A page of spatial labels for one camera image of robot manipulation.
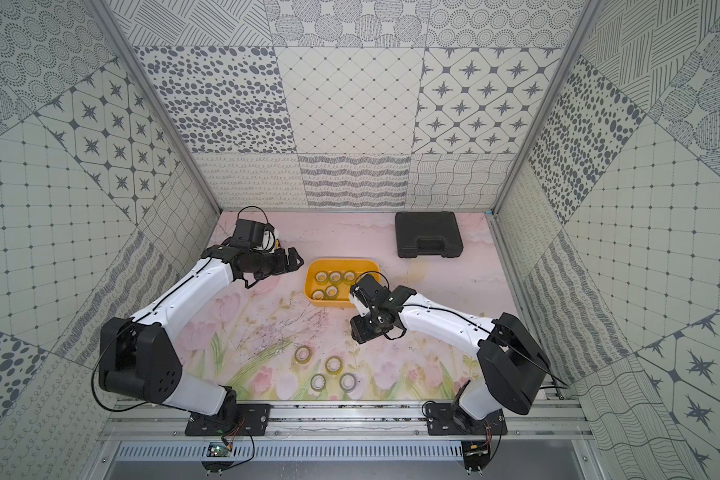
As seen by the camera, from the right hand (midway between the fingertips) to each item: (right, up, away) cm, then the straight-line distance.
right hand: (362, 336), depth 81 cm
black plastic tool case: (+23, +29, +26) cm, 46 cm away
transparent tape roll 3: (-5, +14, +20) cm, 25 cm away
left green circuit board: (-35, -24, -10) cm, 44 cm away
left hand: (-22, +21, +5) cm, 31 cm away
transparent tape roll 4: (-15, +9, +14) cm, 22 cm away
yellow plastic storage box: (-12, +13, +17) cm, 25 cm away
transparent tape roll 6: (-17, -6, +3) cm, 19 cm away
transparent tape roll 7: (-8, -9, +2) cm, 12 cm away
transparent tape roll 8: (-12, -12, -1) cm, 17 cm away
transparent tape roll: (-15, +14, +19) cm, 28 cm away
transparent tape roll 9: (-4, -12, -1) cm, 12 cm away
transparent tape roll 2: (-10, +14, +19) cm, 26 cm away
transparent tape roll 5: (-11, +10, +15) cm, 21 cm away
